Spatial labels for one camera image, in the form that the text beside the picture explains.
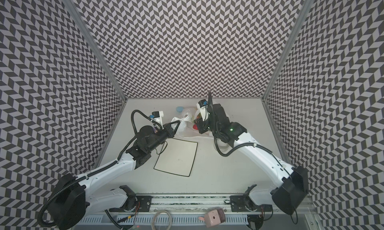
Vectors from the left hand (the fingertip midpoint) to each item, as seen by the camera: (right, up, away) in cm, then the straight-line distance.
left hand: (181, 122), depth 75 cm
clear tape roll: (+24, -16, +18) cm, 34 cm away
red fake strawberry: (+6, -5, +27) cm, 28 cm away
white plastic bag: (+3, 0, +2) cm, 3 cm away
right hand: (+8, -1, 0) cm, 8 cm away
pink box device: (+15, -40, -12) cm, 44 cm away
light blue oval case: (-6, +8, +40) cm, 42 cm away
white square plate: (-3, -21, +12) cm, 24 cm away
